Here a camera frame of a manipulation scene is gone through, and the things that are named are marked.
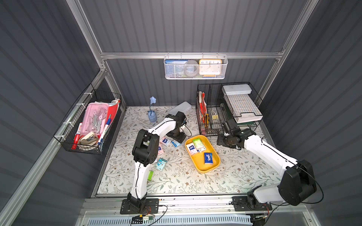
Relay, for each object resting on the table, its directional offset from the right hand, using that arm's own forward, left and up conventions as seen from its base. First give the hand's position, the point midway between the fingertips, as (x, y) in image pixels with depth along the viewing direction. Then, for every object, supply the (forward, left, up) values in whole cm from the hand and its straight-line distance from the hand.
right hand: (223, 140), depth 85 cm
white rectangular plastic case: (+38, +26, -10) cm, 47 cm away
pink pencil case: (+4, +71, +20) cm, 74 cm away
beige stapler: (-12, +68, +19) cm, 71 cm away
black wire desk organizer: (+40, -3, -6) cm, 40 cm away
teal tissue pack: (-11, +39, -10) cm, 42 cm away
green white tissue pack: (+1, +15, -7) cm, 16 cm away
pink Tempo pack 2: (-3, +40, -9) cm, 41 cm away
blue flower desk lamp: (+24, +49, -5) cm, 55 cm away
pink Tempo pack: (+5, +38, -9) cm, 39 cm away
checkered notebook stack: (+24, -14, +8) cm, 29 cm away
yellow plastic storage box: (-7, +15, -12) cm, 21 cm away
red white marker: (-10, +74, +20) cm, 77 cm away
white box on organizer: (+36, -13, +11) cm, 40 cm away
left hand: (+7, +29, -9) cm, 31 cm away
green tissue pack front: (-17, +44, -9) cm, 48 cm away
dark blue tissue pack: (-8, +9, -9) cm, 15 cm away
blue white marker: (-1, +63, +20) cm, 66 cm away
